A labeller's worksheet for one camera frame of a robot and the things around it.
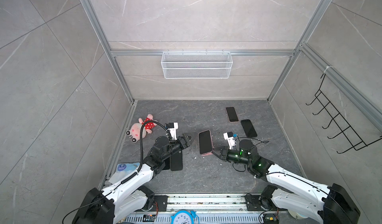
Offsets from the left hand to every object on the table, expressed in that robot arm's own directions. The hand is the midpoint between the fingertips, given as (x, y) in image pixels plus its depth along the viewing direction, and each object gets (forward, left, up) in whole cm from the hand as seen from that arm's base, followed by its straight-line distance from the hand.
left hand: (196, 134), depth 73 cm
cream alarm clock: (-34, -45, -19) cm, 59 cm away
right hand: (-7, -8, -6) cm, 12 cm away
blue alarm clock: (-32, +7, -20) cm, 39 cm away
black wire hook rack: (-7, -63, +12) cm, 64 cm away
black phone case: (-4, +12, -23) cm, 27 cm away
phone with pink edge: (+31, -29, -24) cm, 48 cm away
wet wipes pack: (-11, +41, -18) cm, 45 cm away
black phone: (+18, -38, -24) cm, 49 cm away
